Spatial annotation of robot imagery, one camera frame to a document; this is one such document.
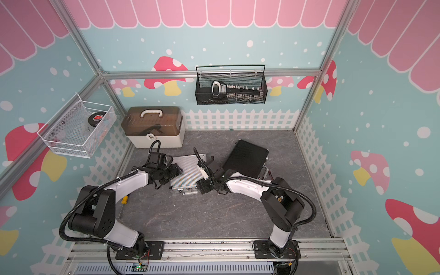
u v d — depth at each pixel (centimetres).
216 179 67
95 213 45
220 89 89
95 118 79
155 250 74
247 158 116
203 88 96
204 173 78
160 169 76
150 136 100
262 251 74
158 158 75
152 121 97
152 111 102
